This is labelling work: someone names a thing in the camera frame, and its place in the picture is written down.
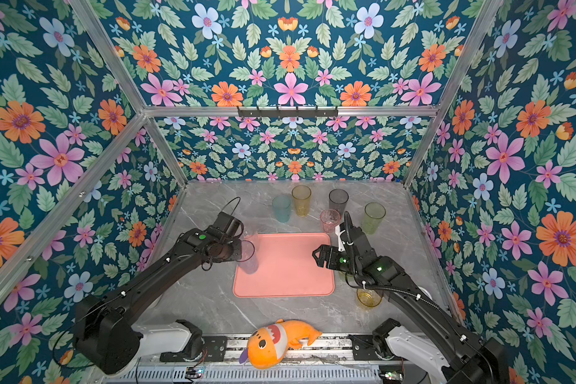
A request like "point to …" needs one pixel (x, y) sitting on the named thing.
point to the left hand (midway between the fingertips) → (240, 251)
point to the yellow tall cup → (302, 196)
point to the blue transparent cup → (249, 262)
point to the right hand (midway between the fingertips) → (326, 251)
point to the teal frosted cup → (282, 206)
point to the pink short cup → (329, 218)
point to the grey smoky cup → (338, 200)
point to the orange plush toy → (268, 346)
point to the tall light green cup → (374, 214)
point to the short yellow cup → (369, 298)
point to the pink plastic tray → (287, 268)
